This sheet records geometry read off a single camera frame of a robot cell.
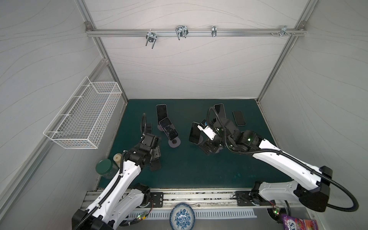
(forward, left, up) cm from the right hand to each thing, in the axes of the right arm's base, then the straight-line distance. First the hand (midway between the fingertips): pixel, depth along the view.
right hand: (205, 134), depth 71 cm
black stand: (-10, +27, -19) cm, 35 cm away
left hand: (-3, +28, -12) cm, 31 cm away
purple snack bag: (-32, -40, -22) cm, 56 cm away
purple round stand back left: (+19, +32, -24) cm, 44 cm away
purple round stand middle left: (+7, +19, -24) cm, 32 cm away
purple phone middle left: (+11, +23, -11) cm, 28 cm away
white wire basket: (-1, +60, +8) cm, 61 cm away
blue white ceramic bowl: (-33, +10, -23) cm, 42 cm away
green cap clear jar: (-15, +51, -11) cm, 55 cm away
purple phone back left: (+23, +28, -10) cm, 38 cm away
